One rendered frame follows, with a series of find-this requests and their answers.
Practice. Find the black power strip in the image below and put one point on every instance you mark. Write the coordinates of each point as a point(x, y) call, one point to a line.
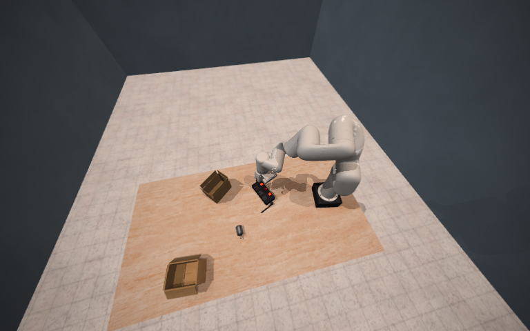
point(264, 193)

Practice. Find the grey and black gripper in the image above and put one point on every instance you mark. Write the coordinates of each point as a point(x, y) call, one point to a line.
point(258, 177)

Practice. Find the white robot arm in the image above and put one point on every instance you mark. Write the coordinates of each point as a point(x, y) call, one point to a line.
point(345, 145)

